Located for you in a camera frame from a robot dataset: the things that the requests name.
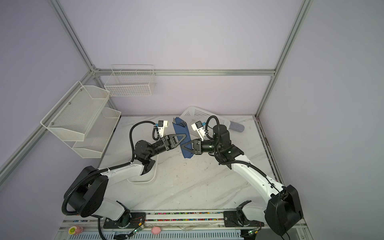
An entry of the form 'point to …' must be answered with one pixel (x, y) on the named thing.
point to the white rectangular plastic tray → (146, 177)
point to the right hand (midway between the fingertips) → (182, 147)
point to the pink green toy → (75, 230)
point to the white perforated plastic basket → (193, 114)
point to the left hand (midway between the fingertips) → (186, 136)
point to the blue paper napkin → (179, 129)
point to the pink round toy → (156, 230)
